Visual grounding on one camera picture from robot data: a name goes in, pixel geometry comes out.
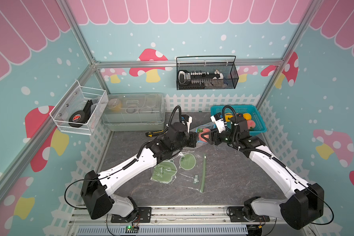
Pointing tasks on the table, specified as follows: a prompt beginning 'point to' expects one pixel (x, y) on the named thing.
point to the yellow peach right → (247, 116)
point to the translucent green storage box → (135, 112)
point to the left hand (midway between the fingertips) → (198, 137)
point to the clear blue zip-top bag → (202, 129)
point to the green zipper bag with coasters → (186, 169)
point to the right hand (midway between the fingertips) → (205, 133)
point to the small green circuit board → (131, 229)
